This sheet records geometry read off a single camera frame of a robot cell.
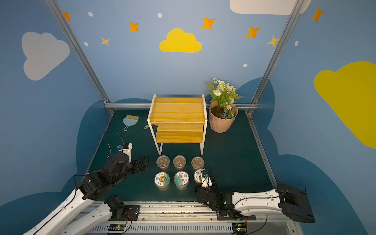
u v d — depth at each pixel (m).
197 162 0.88
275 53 0.87
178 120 0.72
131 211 0.76
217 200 0.61
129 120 1.15
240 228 0.73
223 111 0.98
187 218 0.74
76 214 0.46
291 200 0.50
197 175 0.79
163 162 0.87
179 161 0.88
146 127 1.11
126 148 0.63
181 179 0.78
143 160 0.65
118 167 0.52
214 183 0.73
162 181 0.77
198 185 0.73
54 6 0.68
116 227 0.72
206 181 0.69
